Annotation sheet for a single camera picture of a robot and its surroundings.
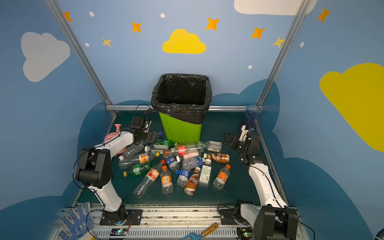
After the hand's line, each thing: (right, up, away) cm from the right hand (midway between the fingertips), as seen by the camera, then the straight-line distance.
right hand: (231, 135), depth 83 cm
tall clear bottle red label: (-45, -22, +1) cm, 50 cm away
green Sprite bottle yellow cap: (-54, -20, +2) cm, 58 cm away
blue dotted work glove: (-77, -43, -11) cm, 89 cm away
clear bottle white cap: (-62, -11, +13) cm, 64 cm away
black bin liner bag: (-28, +25, +19) cm, 42 cm away
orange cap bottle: (-7, -27, +1) cm, 27 cm away
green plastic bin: (-31, +2, +8) cm, 32 cm away
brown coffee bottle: (-4, -14, +8) cm, 17 cm away
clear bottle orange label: (-38, -24, 0) cm, 44 cm away
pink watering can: (-73, 0, +9) cm, 73 cm away
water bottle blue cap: (-27, -22, +1) cm, 35 cm away
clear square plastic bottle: (-10, -8, +16) cm, 21 cm away
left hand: (-51, 0, +14) cm, 53 cm away
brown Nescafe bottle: (-23, -27, -2) cm, 35 cm away
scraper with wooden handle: (-22, -48, -13) cm, 54 cm away
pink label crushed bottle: (-24, -13, +10) cm, 29 cm away
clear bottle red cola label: (-30, -8, +6) cm, 31 cm away
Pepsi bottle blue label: (-34, -19, +8) cm, 39 cm away
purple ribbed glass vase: (+18, +15, +17) cm, 29 cm away
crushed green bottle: (-41, -5, +17) cm, 45 cm away
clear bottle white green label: (-51, -9, +13) cm, 53 cm away
